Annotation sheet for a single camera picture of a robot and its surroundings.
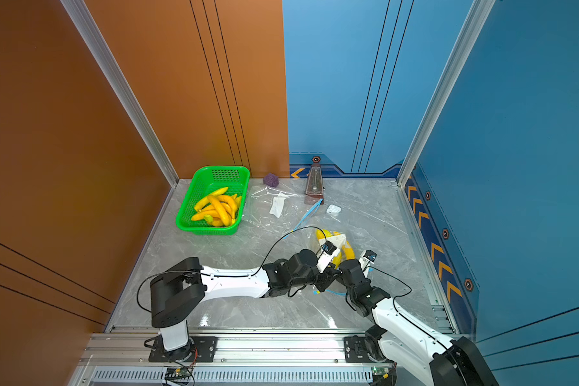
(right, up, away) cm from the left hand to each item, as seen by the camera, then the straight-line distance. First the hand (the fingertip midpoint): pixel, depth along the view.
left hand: (339, 266), depth 78 cm
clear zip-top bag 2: (-11, +7, +16) cm, 21 cm away
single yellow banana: (-46, +18, +19) cm, 52 cm away
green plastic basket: (-58, +32, +34) cm, 74 cm away
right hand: (+3, -3, +10) cm, 11 cm away
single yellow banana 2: (-56, +22, +29) cm, 67 cm away
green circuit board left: (-50, -31, -6) cm, 59 cm away
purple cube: (-27, +32, +37) cm, 56 cm away
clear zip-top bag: (-23, +17, +25) cm, 38 cm away
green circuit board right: (+11, -30, -6) cm, 33 cm away
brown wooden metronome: (-6, +28, +27) cm, 39 cm away
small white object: (+3, +18, +30) cm, 35 cm away
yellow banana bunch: (-43, +21, +23) cm, 53 cm away
